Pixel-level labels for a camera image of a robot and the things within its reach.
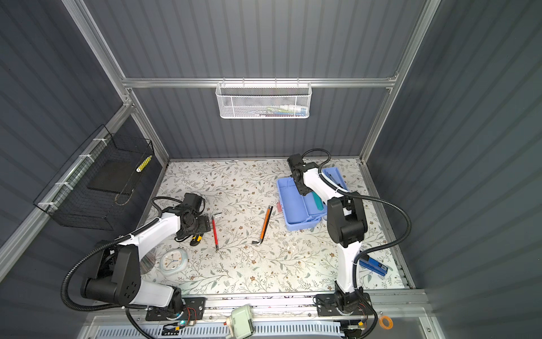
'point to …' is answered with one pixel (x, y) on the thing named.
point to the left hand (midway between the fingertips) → (198, 229)
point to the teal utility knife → (319, 201)
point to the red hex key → (214, 232)
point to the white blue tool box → (299, 209)
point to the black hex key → (257, 243)
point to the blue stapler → (373, 265)
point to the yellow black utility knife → (195, 239)
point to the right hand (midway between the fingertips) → (315, 186)
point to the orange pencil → (265, 224)
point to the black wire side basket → (96, 187)
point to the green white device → (241, 323)
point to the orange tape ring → (389, 320)
